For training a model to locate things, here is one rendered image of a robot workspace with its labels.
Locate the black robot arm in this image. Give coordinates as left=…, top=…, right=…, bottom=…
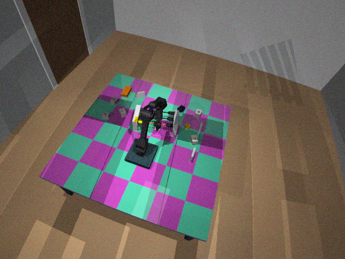
left=134, top=97, right=167, bottom=158

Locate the orange rectangular block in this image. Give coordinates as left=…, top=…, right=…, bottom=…
left=121, top=85, right=132, bottom=97

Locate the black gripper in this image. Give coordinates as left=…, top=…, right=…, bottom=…
left=154, top=113, right=163, bottom=131

